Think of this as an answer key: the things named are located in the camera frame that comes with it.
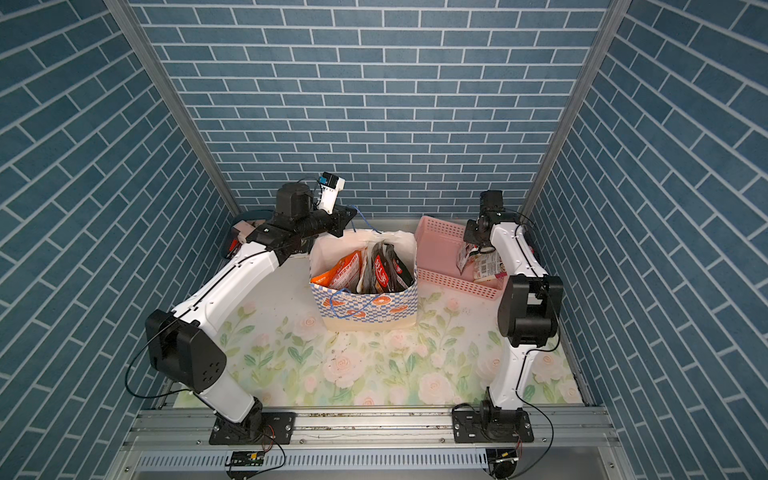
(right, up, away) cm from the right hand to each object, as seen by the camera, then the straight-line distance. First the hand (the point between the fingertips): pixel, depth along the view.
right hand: (477, 235), depth 96 cm
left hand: (-35, +6, -18) cm, 40 cm away
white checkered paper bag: (-38, -20, -20) cm, 47 cm away
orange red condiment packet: (-41, -12, -15) cm, 45 cm away
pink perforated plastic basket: (-10, -3, +19) cm, 22 cm away
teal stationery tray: (-87, -1, +12) cm, 88 cm away
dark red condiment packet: (-31, -9, -18) cm, 37 cm away
